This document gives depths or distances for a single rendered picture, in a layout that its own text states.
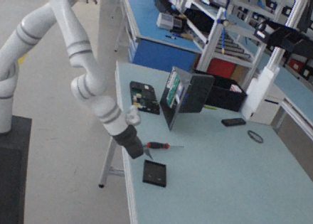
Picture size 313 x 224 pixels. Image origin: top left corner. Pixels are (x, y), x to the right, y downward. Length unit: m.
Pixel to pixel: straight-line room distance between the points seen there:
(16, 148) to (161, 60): 2.02
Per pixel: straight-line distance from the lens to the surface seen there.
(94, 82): 0.84
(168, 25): 3.44
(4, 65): 1.16
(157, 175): 1.08
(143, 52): 2.97
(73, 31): 0.90
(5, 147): 1.29
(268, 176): 1.39
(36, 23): 1.04
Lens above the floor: 1.66
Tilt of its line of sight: 28 degrees down
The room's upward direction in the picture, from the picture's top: 20 degrees clockwise
